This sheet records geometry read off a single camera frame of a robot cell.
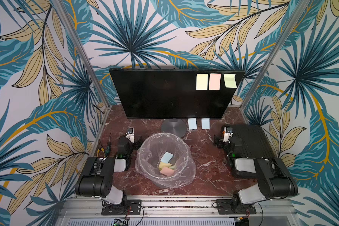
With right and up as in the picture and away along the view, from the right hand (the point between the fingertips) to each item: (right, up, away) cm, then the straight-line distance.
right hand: (223, 134), depth 93 cm
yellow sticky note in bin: (-39, -16, -13) cm, 44 cm away
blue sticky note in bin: (-37, -11, -14) cm, 41 cm away
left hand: (-59, -1, 0) cm, 59 cm away
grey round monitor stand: (-31, +5, +13) cm, 34 cm away
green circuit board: (-61, -43, -22) cm, 78 cm away
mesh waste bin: (-45, -7, -23) cm, 51 cm away
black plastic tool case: (+22, -6, +4) cm, 23 cm away
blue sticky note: (-21, +7, -3) cm, 22 cm away
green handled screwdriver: (-76, -9, 0) cm, 76 cm away
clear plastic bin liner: (-38, -14, -13) cm, 42 cm away
